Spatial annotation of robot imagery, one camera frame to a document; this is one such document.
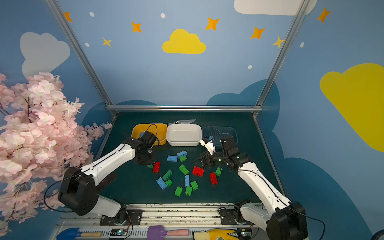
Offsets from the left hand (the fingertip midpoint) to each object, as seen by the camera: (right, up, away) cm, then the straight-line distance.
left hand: (151, 161), depth 85 cm
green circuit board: (-12, -31, -15) cm, 36 cm away
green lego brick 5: (+22, -15, -5) cm, 27 cm away
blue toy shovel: (-34, -31, -16) cm, 49 cm away
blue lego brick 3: (+18, +3, +11) cm, 21 cm away
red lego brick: (+2, -4, +5) cm, 7 cm away
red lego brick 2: (+27, -7, +3) cm, 28 cm away
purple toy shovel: (+8, -30, -16) cm, 35 cm away
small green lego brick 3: (+39, -7, +1) cm, 40 cm away
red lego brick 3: (+37, -11, +1) cm, 38 cm away
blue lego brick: (-13, +14, +19) cm, 27 cm away
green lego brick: (+9, -9, +1) cm, 13 cm away
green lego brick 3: (+25, -13, -3) cm, 28 cm away
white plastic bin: (+17, +14, +22) cm, 31 cm away
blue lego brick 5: (+21, -11, -1) cm, 23 cm away
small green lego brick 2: (+10, -12, -1) cm, 16 cm away
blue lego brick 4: (+6, -13, -1) cm, 14 cm away
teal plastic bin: (+44, +15, +25) cm, 53 cm away
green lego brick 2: (+18, -6, +5) cm, 20 cm away
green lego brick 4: (+16, -15, -5) cm, 23 cm away
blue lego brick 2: (+11, 0, +8) cm, 13 cm away
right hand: (+28, +4, -9) cm, 30 cm away
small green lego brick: (+17, -1, +10) cm, 20 cm away
